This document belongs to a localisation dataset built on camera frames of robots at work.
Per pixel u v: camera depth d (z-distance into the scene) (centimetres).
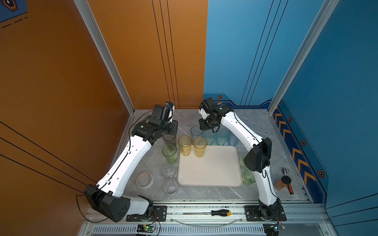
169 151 89
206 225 71
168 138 87
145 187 81
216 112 63
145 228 71
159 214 74
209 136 94
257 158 53
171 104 65
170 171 86
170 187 81
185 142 88
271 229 70
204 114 78
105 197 38
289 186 81
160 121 53
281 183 76
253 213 73
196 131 89
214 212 73
